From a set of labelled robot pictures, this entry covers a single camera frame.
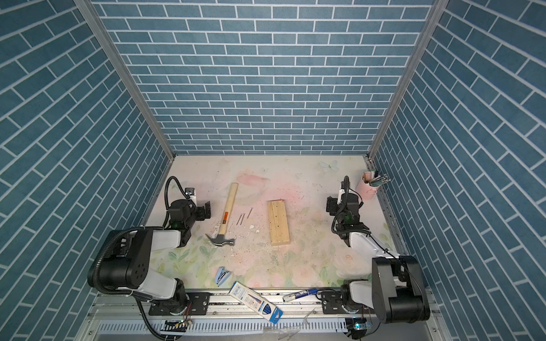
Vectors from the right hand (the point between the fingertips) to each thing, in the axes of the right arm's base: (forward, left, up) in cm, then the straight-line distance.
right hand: (342, 198), depth 91 cm
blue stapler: (-33, +46, -9) cm, 57 cm away
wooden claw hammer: (-18, +49, -10) cm, 53 cm away
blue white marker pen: (-36, +17, -10) cm, 41 cm away
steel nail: (-9, +44, -11) cm, 46 cm away
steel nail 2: (-2, +40, -10) cm, 42 cm away
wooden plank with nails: (-13, +26, -7) cm, 30 cm away
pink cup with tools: (+8, -12, 0) cm, 15 cm away
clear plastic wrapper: (-48, +21, -10) cm, 53 cm away
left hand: (-4, +62, -4) cm, 62 cm away
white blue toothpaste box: (-41, +30, -9) cm, 52 cm away
